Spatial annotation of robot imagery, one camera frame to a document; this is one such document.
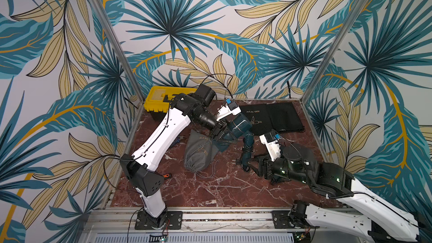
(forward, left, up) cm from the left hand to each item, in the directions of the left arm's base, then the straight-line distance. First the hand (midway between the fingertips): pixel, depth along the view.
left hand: (232, 139), depth 62 cm
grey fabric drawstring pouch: (+8, +14, -26) cm, 31 cm away
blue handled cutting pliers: (+17, +28, -31) cm, 45 cm away
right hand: (-6, -6, -4) cm, 10 cm away
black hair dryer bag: (+38, -33, -32) cm, 59 cm away
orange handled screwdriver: (-3, +30, -31) cm, 43 cm away
